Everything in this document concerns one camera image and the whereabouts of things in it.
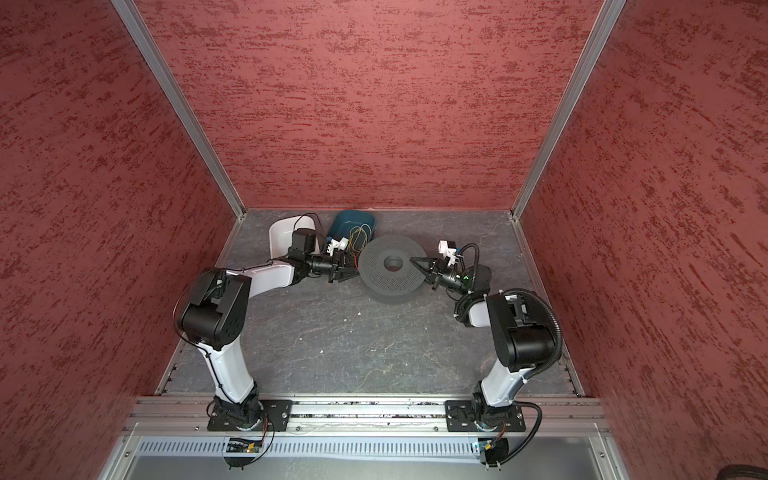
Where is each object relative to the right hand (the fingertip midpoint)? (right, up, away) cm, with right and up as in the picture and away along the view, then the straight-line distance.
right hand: (408, 264), depth 81 cm
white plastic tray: (-47, +9, +29) cm, 56 cm away
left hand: (-13, -3, +6) cm, 15 cm away
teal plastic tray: (-23, +14, +33) cm, 42 cm away
